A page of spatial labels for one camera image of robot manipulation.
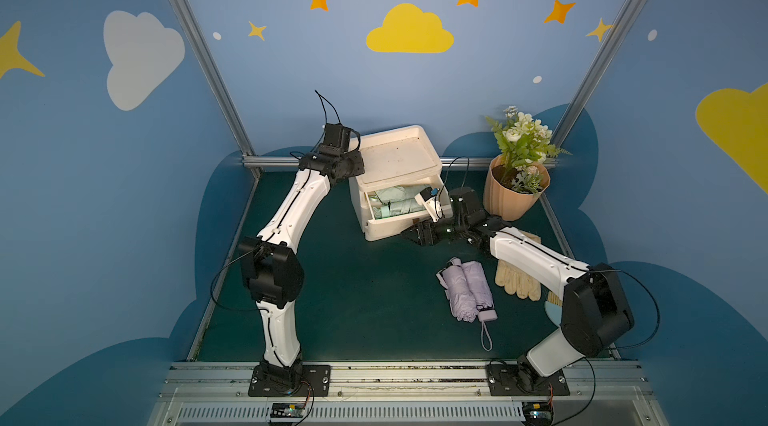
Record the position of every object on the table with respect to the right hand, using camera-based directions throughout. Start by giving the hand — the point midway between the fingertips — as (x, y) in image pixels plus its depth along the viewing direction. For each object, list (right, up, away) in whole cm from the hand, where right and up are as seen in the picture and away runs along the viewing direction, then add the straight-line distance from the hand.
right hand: (413, 226), depth 84 cm
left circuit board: (-32, -45, -12) cm, 56 cm away
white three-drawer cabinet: (-4, +18, +7) cm, 20 cm away
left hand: (-17, +20, +4) cm, 26 cm away
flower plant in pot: (+38, +18, +17) cm, 45 cm away
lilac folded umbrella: (+14, -19, +3) cm, 24 cm away
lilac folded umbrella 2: (+21, -21, +2) cm, 30 cm away
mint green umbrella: (-3, +9, +4) cm, 10 cm away
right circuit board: (+30, -46, -11) cm, 56 cm away
